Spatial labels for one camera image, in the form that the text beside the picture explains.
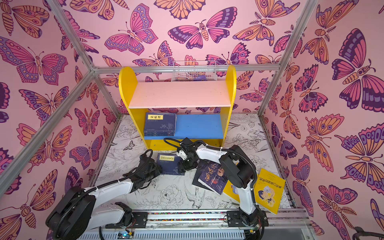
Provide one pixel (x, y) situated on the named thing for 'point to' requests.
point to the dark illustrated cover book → (212, 176)
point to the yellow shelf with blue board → (175, 111)
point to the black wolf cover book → (201, 164)
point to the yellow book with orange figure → (232, 191)
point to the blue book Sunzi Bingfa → (158, 134)
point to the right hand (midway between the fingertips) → (182, 168)
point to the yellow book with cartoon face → (268, 189)
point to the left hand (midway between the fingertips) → (161, 166)
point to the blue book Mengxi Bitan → (159, 131)
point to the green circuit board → (125, 235)
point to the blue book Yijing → (161, 133)
